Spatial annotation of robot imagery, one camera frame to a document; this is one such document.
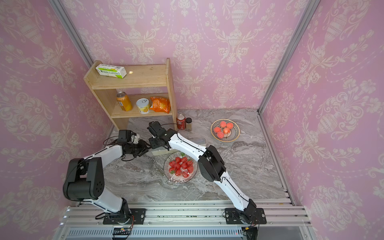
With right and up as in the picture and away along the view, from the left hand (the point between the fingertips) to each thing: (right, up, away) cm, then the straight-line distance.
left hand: (151, 147), depth 93 cm
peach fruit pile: (+49, +12, +13) cm, 52 cm away
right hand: (+3, +4, -2) cm, 5 cm away
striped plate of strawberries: (+19, -11, -6) cm, 22 cm away
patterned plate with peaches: (+55, +8, +12) cm, 57 cm away
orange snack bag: (+7, +26, -4) cm, 28 cm away
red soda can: (+18, +18, +9) cm, 27 cm away
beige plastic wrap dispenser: (+6, -2, -1) cm, 7 cm away
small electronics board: (-8, -38, -20) cm, 44 cm away
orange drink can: (-13, +28, -8) cm, 32 cm away
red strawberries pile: (+20, -10, -5) cm, 23 cm away
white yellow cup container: (-3, +26, -6) cm, 26 cm away
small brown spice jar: (+23, +13, +13) cm, 30 cm away
